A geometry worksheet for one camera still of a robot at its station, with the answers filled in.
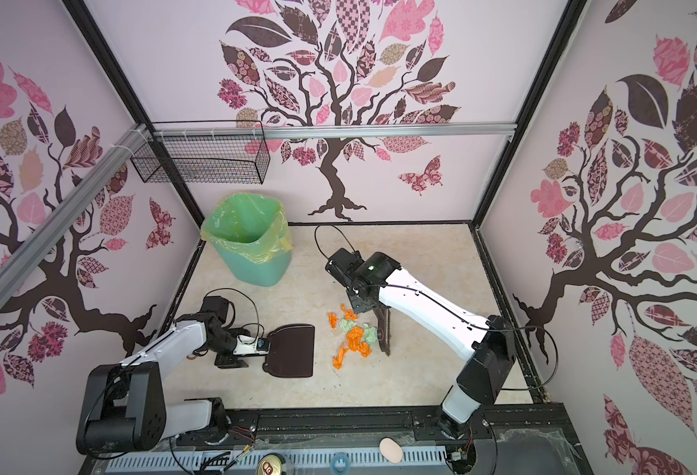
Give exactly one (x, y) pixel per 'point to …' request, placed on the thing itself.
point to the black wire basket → (204, 151)
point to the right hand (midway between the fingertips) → (370, 295)
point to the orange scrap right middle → (354, 335)
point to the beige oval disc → (391, 450)
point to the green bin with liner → (253, 233)
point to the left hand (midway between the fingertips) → (242, 351)
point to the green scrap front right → (369, 333)
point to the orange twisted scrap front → (339, 359)
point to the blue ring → (340, 463)
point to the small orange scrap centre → (333, 319)
